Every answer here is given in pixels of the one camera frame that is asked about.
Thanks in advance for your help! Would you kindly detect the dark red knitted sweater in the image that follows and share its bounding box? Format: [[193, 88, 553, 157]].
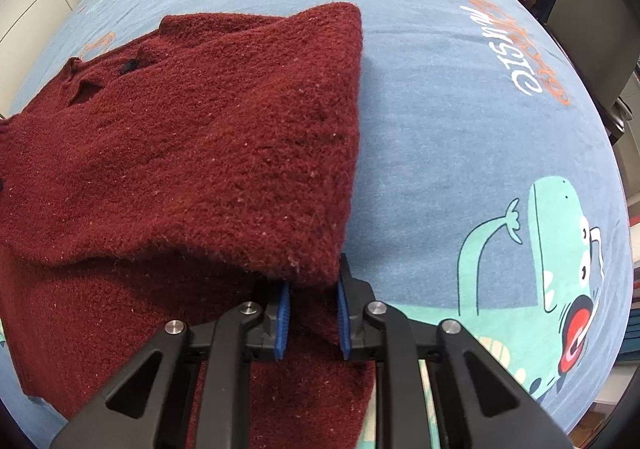
[[1, 3, 373, 448]]

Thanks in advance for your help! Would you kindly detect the grey chair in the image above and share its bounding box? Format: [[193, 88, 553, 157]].
[[547, 0, 639, 144]]

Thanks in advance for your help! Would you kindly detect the stack of teal books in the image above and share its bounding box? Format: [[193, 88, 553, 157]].
[[617, 263, 640, 365]]

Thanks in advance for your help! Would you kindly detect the blue cartoon bed sheet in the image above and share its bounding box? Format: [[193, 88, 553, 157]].
[[1, 0, 633, 448]]

